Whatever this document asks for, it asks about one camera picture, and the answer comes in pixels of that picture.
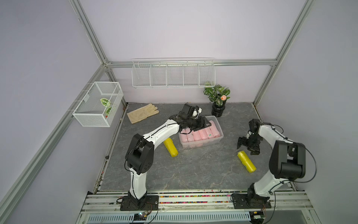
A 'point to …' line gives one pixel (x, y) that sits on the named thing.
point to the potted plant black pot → (218, 95)
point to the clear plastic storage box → (204, 142)
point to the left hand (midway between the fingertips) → (209, 126)
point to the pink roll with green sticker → (196, 136)
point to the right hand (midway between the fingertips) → (243, 149)
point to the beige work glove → (142, 112)
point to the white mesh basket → (99, 105)
